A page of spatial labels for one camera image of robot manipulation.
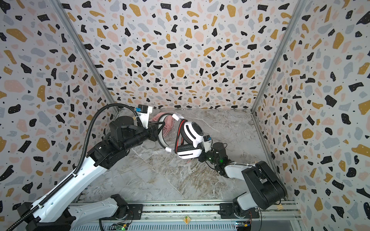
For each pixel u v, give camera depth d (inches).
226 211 29.2
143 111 21.0
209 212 29.5
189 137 20.3
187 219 28.1
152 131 21.5
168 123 25.0
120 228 27.9
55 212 15.1
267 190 17.5
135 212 28.9
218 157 27.5
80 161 16.3
